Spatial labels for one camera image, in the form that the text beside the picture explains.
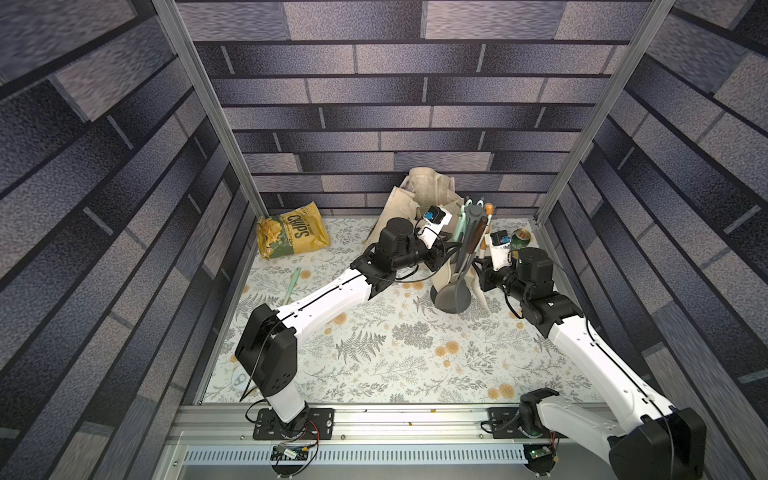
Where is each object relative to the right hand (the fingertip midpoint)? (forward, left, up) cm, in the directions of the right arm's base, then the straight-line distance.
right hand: (472, 257), depth 79 cm
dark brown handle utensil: (-3, +2, +10) cm, 11 cm away
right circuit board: (-42, -15, -26) cm, 52 cm away
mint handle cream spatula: (-11, +11, +9) cm, 17 cm away
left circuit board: (-43, +47, -23) cm, 68 cm away
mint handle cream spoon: (+5, +56, -21) cm, 60 cm away
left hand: (-1, +6, +10) cm, 11 cm away
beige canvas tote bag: (+38, +13, -9) cm, 41 cm away
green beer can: (+18, -22, -13) cm, 31 cm away
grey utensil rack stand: (-8, +5, -7) cm, 12 cm away
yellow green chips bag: (+22, +58, -14) cm, 63 cm away
